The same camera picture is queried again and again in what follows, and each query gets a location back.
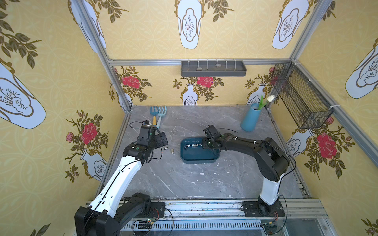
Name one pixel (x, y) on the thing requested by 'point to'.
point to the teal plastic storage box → (192, 152)
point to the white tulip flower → (269, 99)
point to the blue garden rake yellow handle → (154, 121)
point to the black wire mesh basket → (300, 96)
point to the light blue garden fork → (161, 114)
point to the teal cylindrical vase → (251, 119)
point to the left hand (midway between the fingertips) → (157, 138)
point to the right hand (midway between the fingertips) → (201, 145)
